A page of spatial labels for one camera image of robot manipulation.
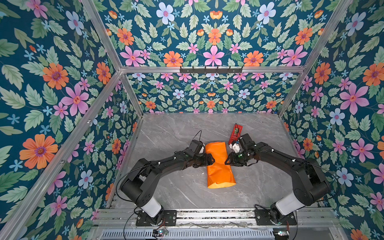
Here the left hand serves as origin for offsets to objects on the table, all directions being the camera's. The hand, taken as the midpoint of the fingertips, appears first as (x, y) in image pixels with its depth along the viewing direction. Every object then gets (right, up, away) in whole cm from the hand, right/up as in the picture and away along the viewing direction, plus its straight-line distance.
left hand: (213, 159), depth 85 cm
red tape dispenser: (+17, +14, +17) cm, 27 cm away
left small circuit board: (-27, -32, -15) cm, 44 cm away
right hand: (+8, -2, +2) cm, 9 cm away
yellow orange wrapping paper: (+3, -8, -4) cm, 9 cm away
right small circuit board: (+32, -32, -15) cm, 48 cm away
